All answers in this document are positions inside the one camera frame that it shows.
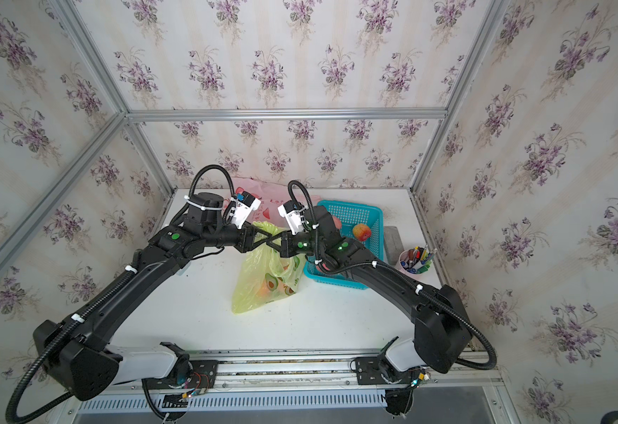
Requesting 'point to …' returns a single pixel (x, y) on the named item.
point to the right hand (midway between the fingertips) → (272, 243)
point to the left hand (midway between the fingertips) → (268, 233)
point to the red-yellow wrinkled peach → (361, 231)
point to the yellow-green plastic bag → (265, 275)
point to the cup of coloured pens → (418, 261)
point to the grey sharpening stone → (393, 245)
